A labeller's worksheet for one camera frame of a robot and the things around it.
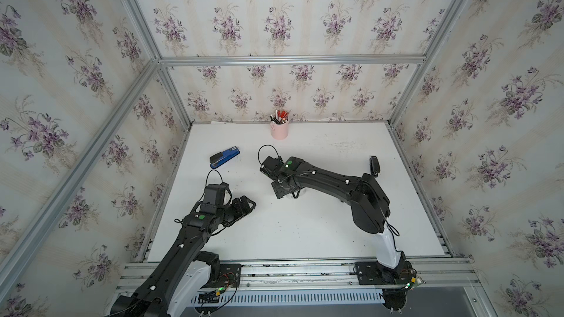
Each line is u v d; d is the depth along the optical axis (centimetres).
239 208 72
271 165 70
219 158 101
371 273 73
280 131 110
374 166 99
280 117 110
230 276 73
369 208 49
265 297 70
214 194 63
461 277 74
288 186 65
